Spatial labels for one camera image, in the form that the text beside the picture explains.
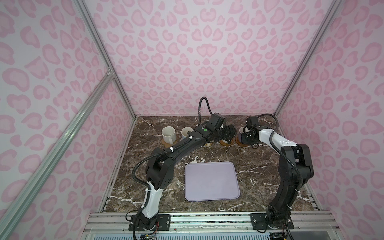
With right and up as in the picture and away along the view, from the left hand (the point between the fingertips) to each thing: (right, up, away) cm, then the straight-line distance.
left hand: (234, 131), depth 83 cm
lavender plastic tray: (-14, -29, +3) cm, 32 cm away
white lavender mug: (+5, 0, +6) cm, 8 cm away
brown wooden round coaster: (-1, -9, +20) cm, 22 cm away
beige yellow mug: (-14, -8, +13) cm, 20 cm away
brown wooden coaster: (+8, -7, +20) cm, 23 cm away
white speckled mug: (-40, -3, +20) cm, 45 cm away
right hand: (+12, -5, +14) cm, 19 cm away
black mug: (0, -6, +12) cm, 14 cm away
